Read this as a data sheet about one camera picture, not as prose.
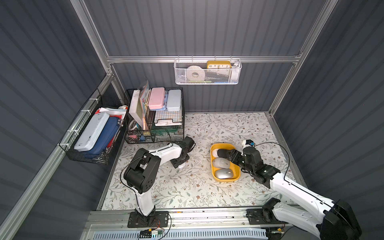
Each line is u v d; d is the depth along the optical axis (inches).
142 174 19.1
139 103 34.5
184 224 28.6
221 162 35.0
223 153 36.9
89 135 25.3
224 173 35.0
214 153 37.0
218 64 34.2
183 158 30.3
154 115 34.9
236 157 28.4
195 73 33.5
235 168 35.0
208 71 35.6
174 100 38.6
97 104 30.8
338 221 15.5
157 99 36.7
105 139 26.1
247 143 29.6
